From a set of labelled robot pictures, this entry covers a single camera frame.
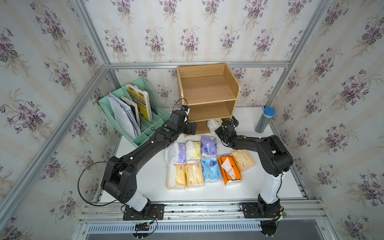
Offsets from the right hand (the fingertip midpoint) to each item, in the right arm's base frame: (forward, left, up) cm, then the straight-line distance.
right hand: (217, 129), depth 101 cm
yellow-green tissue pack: (-19, +16, +1) cm, 25 cm away
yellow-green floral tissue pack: (+2, +3, +1) cm, 4 cm away
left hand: (-8, +18, +15) cm, 25 cm away
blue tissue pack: (-28, +6, -1) cm, 29 cm away
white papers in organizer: (-7, +55, +20) cm, 59 cm away
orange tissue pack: (-30, -4, +3) cm, 31 cm away
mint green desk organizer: (+16, +43, -3) cm, 46 cm away
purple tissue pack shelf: (-21, +23, +1) cm, 31 cm away
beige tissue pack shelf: (-22, -14, 0) cm, 26 cm away
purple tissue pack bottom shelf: (-16, +6, 0) cm, 17 cm away
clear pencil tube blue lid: (+2, -30, +14) cm, 33 cm away
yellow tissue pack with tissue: (-33, +25, 0) cm, 42 cm away
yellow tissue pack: (-32, +15, +1) cm, 36 cm away
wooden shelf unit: (+8, +7, +26) cm, 28 cm away
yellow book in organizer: (+10, +50, +19) cm, 54 cm away
